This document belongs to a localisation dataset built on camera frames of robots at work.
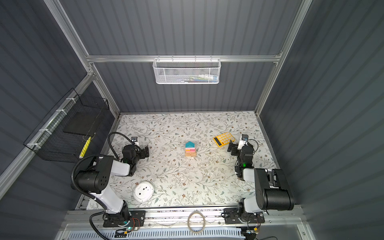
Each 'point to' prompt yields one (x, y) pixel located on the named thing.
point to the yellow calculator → (223, 139)
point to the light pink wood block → (190, 149)
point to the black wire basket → (64, 135)
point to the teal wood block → (190, 145)
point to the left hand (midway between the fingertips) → (138, 146)
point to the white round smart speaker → (144, 192)
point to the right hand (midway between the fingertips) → (241, 142)
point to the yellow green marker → (81, 155)
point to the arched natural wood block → (190, 154)
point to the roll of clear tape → (204, 222)
